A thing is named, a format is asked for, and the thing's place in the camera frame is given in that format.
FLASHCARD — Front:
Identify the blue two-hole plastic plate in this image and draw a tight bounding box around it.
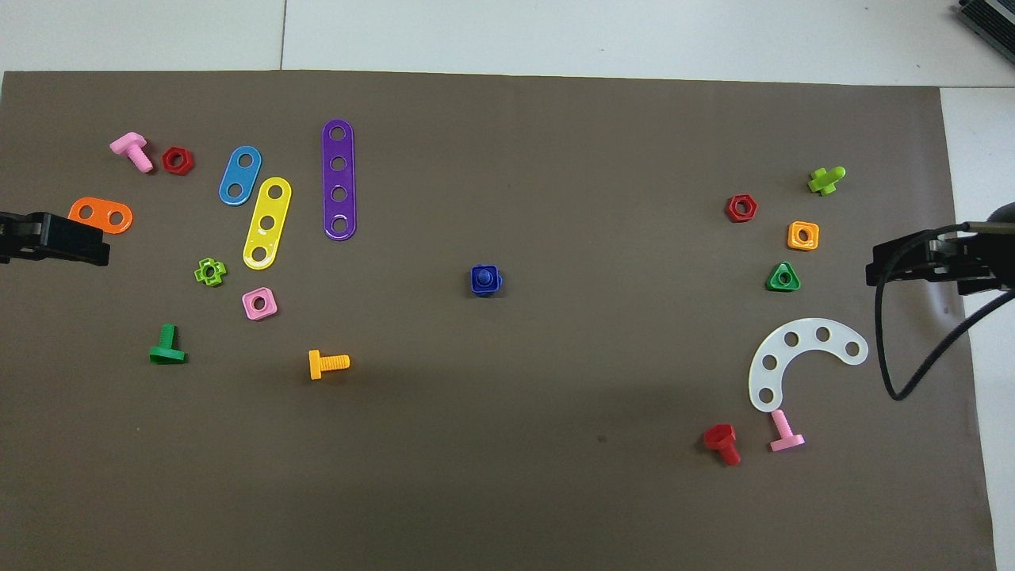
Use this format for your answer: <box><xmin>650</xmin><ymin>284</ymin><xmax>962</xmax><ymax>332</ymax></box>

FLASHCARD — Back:
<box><xmin>218</xmin><ymin>145</ymin><xmax>262</xmax><ymax>207</ymax></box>

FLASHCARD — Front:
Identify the orange plastic screw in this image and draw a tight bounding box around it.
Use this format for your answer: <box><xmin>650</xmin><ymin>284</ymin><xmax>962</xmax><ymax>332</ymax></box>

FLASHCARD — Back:
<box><xmin>308</xmin><ymin>349</ymin><xmax>351</xmax><ymax>381</ymax></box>

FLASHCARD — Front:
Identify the red hex-head plastic screw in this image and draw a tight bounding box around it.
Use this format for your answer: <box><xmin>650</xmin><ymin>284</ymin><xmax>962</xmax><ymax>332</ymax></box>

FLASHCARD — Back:
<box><xmin>703</xmin><ymin>423</ymin><xmax>742</xmax><ymax>467</ymax></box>

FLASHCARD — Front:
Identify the lime green cross-head screw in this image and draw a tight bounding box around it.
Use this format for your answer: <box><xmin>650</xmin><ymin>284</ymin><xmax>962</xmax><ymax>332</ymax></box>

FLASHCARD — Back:
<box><xmin>807</xmin><ymin>166</ymin><xmax>847</xmax><ymax>197</ymax></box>

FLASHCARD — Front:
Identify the blue square plastic nut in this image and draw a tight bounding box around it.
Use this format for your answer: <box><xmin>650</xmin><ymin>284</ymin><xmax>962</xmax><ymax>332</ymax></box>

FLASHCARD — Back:
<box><xmin>470</xmin><ymin>264</ymin><xmax>504</xmax><ymax>299</ymax></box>

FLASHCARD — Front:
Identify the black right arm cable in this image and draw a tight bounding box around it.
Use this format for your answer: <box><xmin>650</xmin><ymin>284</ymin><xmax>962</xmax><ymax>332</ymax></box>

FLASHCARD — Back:
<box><xmin>874</xmin><ymin>224</ymin><xmax>1015</xmax><ymax>401</ymax></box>

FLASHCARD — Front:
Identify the green plastic screw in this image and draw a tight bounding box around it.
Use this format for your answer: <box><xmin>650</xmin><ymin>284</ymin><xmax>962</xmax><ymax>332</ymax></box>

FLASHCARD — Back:
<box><xmin>148</xmin><ymin>323</ymin><xmax>188</xmax><ymax>366</ymax></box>

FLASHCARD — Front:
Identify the purple four-hole plastic plate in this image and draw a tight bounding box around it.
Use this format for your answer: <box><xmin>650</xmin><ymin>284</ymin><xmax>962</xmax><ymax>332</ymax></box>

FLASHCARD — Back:
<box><xmin>321</xmin><ymin>119</ymin><xmax>358</xmax><ymax>241</ymax></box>

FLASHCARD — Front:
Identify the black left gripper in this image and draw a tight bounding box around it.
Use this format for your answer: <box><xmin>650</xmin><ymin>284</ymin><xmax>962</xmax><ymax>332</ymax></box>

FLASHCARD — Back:
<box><xmin>0</xmin><ymin>211</ymin><xmax>111</xmax><ymax>267</ymax></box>

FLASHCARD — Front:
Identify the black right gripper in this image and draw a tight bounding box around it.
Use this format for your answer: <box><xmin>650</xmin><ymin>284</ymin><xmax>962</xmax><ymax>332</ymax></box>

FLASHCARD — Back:
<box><xmin>865</xmin><ymin>228</ymin><xmax>1015</xmax><ymax>297</ymax></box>

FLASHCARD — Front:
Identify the pink square plastic nut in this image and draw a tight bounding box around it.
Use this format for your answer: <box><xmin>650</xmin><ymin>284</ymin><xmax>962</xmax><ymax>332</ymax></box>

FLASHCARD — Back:
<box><xmin>241</xmin><ymin>286</ymin><xmax>279</xmax><ymax>321</ymax></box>

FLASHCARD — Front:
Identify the grey vented metal device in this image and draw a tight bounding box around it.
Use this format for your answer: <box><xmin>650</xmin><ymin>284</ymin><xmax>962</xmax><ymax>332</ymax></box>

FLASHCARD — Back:
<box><xmin>954</xmin><ymin>0</ymin><xmax>1015</xmax><ymax>46</ymax></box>

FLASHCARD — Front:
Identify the orange L-shaped plastic plate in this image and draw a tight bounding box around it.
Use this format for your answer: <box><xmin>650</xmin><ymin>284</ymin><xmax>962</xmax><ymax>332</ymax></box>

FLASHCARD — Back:
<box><xmin>67</xmin><ymin>197</ymin><xmax>134</xmax><ymax>236</ymax></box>

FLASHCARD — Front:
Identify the brown paper table mat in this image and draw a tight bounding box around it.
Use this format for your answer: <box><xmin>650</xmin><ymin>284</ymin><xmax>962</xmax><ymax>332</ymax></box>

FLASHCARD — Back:
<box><xmin>0</xmin><ymin>70</ymin><xmax>998</xmax><ymax>571</ymax></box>

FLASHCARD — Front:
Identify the pink square-head plastic screw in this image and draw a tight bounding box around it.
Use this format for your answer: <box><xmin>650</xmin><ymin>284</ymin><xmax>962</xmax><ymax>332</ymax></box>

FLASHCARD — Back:
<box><xmin>768</xmin><ymin>409</ymin><xmax>806</xmax><ymax>454</ymax></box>
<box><xmin>109</xmin><ymin>132</ymin><xmax>155</xmax><ymax>174</ymax></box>

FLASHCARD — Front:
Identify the white curved five-hole plate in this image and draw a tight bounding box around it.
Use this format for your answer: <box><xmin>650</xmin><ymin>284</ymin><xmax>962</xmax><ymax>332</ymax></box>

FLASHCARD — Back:
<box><xmin>748</xmin><ymin>318</ymin><xmax>870</xmax><ymax>414</ymax></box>

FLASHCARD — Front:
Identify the yellow three-hole plastic plate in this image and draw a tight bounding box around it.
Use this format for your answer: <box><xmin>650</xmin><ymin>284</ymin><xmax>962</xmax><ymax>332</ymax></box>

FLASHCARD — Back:
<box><xmin>242</xmin><ymin>176</ymin><xmax>293</xmax><ymax>271</ymax></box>

